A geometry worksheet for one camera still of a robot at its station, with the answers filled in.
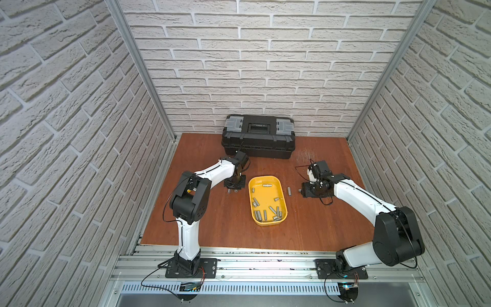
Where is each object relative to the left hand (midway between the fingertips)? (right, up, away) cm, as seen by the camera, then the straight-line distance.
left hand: (240, 184), depth 96 cm
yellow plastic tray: (+14, -8, -4) cm, 16 cm away
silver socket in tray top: (+14, -1, +1) cm, 15 cm away
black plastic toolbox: (+10, +25, +2) cm, 27 cm away
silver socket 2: (-6, -3, -1) cm, 7 cm away
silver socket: (+25, -3, -1) cm, 25 cm away
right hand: (+34, -2, -6) cm, 35 cm away
